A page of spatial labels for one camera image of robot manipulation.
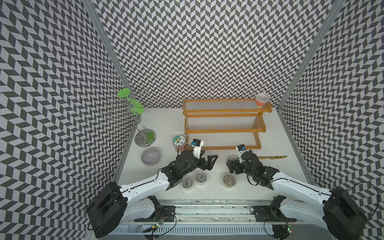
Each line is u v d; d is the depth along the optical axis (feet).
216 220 2.36
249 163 2.08
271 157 3.05
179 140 2.99
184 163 1.94
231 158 2.85
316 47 2.65
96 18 2.47
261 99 2.51
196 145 2.28
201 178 2.59
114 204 1.31
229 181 2.58
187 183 2.54
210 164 2.26
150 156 2.92
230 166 2.78
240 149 2.47
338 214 1.32
